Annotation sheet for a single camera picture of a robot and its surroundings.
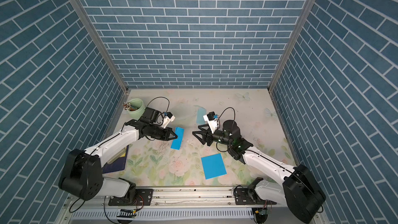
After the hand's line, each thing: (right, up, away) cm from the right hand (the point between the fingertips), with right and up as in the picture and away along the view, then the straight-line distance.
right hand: (198, 130), depth 74 cm
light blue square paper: (0, +6, +31) cm, 32 cm away
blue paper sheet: (-12, -9, +9) cm, 18 cm away
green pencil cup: (-39, +6, +19) cm, 43 cm away
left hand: (-11, -5, +8) cm, 14 cm away
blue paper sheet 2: (+8, -23, +13) cm, 28 cm away
